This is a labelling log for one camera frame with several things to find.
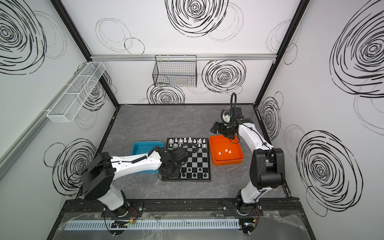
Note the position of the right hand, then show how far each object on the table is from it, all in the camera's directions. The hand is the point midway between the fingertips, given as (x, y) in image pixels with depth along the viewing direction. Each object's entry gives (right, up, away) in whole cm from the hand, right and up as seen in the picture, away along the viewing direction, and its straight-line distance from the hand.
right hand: (216, 131), depth 88 cm
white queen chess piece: (-16, -6, +7) cm, 19 cm away
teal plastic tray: (-48, -12, +10) cm, 51 cm away
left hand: (-23, -24, -6) cm, 34 cm away
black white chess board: (-12, -21, -2) cm, 24 cm away
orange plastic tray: (+6, -13, +6) cm, 16 cm away
